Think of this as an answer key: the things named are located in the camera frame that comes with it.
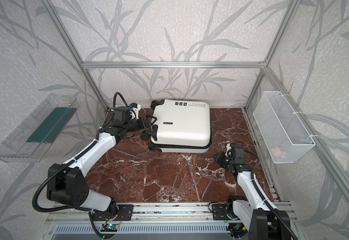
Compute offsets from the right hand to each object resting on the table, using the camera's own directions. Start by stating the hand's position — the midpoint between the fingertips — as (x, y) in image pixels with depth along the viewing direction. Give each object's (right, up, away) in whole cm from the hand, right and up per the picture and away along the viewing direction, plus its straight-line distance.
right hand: (214, 151), depth 87 cm
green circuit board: (-54, -33, -16) cm, 65 cm away
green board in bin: (-74, +15, -24) cm, 80 cm away
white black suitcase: (-19, +15, -4) cm, 24 cm away
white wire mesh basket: (+24, +11, -26) cm, 37 cm away
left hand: (-35, +21, -4) cm, 41 cm away
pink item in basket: (+27, +3, -14) cm, 31 cm away
